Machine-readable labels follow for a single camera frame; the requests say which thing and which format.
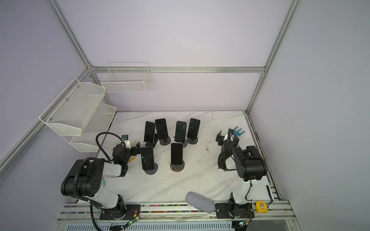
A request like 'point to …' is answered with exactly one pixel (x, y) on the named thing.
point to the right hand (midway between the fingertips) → (225, 132)
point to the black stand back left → (152, 144)
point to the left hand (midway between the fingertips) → (132, 144)
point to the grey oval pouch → (200, 202)
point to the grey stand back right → (192, 141)
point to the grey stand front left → (152, 171)
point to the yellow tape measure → (261, 206)
